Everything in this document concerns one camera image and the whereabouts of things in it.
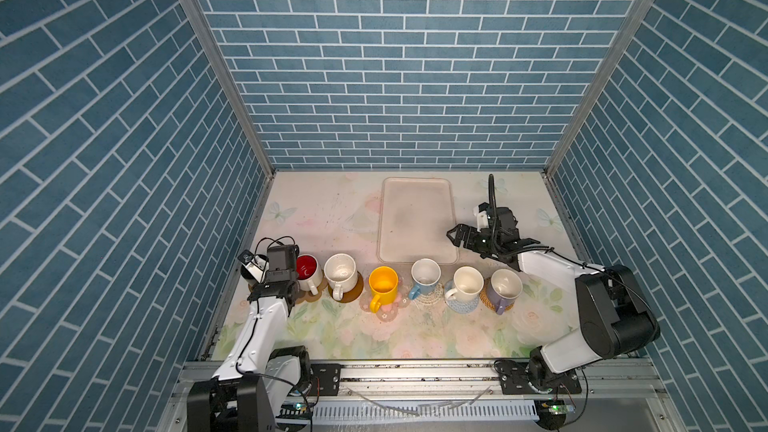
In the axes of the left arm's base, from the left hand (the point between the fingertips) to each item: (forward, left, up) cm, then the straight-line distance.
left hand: (275, 271), depth 85 cm
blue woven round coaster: (-9, -55, -7) cm, 56 cm away
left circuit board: (-32, -10, -10) cm, 35 cm away
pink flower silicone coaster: (-10, -32, -6) cm, 34 cm away
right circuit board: (-34, -72, -8) cm, 80 cm away
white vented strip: (-33, -41, -7) cm, 53 cm away
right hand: (+11, -54, +2) cm, 55 cm away
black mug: (-5, +3, +9) cm, 11 cm away
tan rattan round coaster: (-6, -61, -5) cm, 62 cm away
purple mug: (-4, -67, -5) cm, 68 cm away
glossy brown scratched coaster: (-5, -21, -6) cm, 23 cm away
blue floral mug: (0, -44, -2) cm, 44 cm away
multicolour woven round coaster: (-7, -45, -6) cm, 46 cm away
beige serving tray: (+23, -42, -6) cm, 48 cm away
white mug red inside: (-1, -10, +1) cm, 10 cm away
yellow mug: (-2, -31, -5) cm, 32 cm away
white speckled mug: (+2, -18, -4) cm, 19 cm away
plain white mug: (-3, -56, -3) cm, 56 cm away
